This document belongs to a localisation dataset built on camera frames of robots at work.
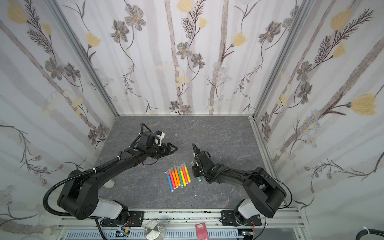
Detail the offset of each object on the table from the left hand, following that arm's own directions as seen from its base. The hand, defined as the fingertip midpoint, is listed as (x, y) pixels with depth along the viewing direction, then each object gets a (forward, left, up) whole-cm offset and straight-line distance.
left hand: (172, 146), depth 84 cm
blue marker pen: (-5, -12, -12) cm, 17 cm away
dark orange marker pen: (-14, -1, -14) cm, 20 cm away
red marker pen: (-14, +1, -14) cm, 19 cm away
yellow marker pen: (-11, -9, -13) cm, 20 cm away
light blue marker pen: (-15, +2, -14) cm, 21 cm away
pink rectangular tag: (-40, -15, -14) cm, 45 cm away
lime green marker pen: (-9, -8, -14) cm, 19 cm away
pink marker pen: (-11, -7, -13) cm, 19 cm away
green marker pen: (-15, -15, -11) cm, 24 cm away
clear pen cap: (+19, 0, -14) cm, 24 cm away
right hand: (-7, -10, -9) cm, 15 cm away
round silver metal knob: (-40, +5, +1) cm, 40 cm away
